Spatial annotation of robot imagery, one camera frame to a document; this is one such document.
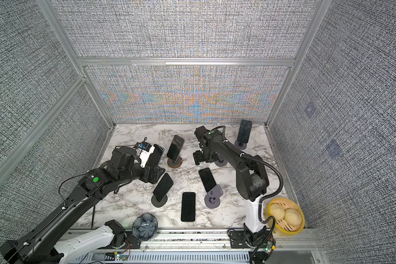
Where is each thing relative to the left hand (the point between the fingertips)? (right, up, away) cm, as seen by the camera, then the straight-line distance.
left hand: (159, 165), depth 70 cm
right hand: (+19, +1, +20) cm, 28 cm away
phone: (+45, +16, +29) cm, 56 cm away
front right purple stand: (+24, -19, +10) cm, 32 cm away
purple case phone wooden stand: (+4, +6, +24) cm, 25 cm away
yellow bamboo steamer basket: (+54, -29, +5) cm, 62 cm away
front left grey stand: (-5, -22, +16) cm, 27 cm away
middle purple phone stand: (+30, -3, +28) cm, 41 cm away
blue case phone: (+22, -11, +23) cm, 34 cm away
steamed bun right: (+59, -24, +5) cm, 64 cm away
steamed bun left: (+53, -22, +6) cm, 58 cm away
